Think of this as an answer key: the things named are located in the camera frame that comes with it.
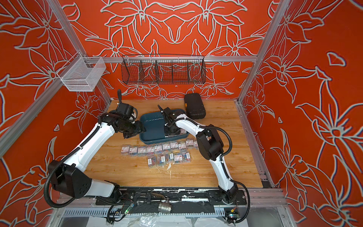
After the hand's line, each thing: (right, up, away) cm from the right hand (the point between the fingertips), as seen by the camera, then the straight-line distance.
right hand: (168, 132), depth 94 cm
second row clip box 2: (-4, -16, -11) cm, 20 cm away
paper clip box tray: (+7, -15, -10) cm, 19 cm away
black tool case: (+19, +19, +16) cm, 31 cm away
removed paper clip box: (-16, -11, -7) cm, 21 cm away
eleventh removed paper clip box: (-27, -11, -6) cm, 30 cm away
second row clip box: (-9, -17, -11) cm, 22 cm away
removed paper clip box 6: (+9, -8, -4) cm, 13 cm away
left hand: (-14, +3, -14) cm, 20 cm away
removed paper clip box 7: (+14, -6, -2) cm, 16 cm away
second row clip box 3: (+3, -15, -9) cm, 18 cm away
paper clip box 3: (+10, +1, -9) cm, 13 cm away
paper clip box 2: (+12, -14, -9) cm, 21 cm away
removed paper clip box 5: (+4, -8, -4) cm, 10 cm away
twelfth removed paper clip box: (-22, -11, -6) cm, 25 cm away
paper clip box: (+19, -8, -4) cm, 21 cm away
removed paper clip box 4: (-1, -9, -4) cm, 10 cm away
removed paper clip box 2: (-11, -11, -7) cm, 17 cm away
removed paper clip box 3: (-6, -11, -5) cm, 13 cm away
